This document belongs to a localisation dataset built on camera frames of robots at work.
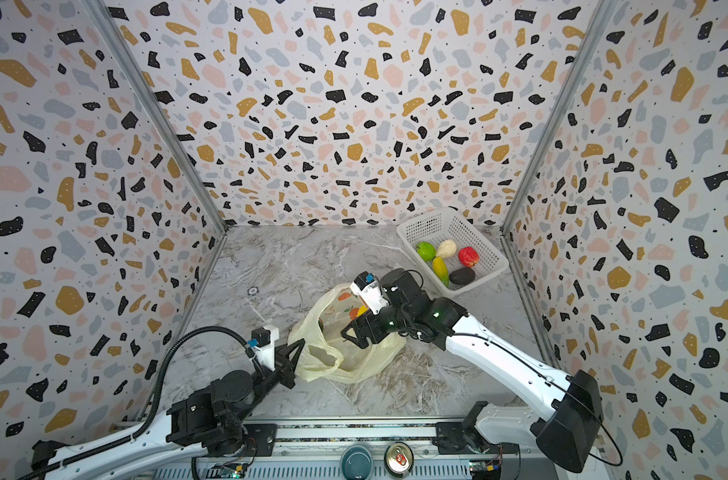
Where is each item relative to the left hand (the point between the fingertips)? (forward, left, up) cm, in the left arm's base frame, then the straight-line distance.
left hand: (305, 341), depth 71 cm
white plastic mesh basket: (+54, -45, -15) cm, 72 cm away
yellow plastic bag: (-2, -4, -2) cm, 5 cm away
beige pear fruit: (+41, -43, -15) cm, 61 cm away
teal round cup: (-23, -12, -17) cm, 31 cm away
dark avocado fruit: (+30, -47, -17) cm, 58 cm away
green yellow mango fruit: (+32, -39, -15) cm, 53 cm away
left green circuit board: (-23, +17, -19) cm, 35 cm away
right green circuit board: (-24, -43, -20) cm, 53 cm away
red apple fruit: (+37, -50, -14) cm, 64 cm away
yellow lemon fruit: (+17, -12, -16) cm, 26 cm away
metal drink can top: (-23, -21, -8) cm, 32 cm away
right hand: (+3, -10, +4) cm, 11 cm away
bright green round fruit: (+40, -35, -14) cm, 55 cm away
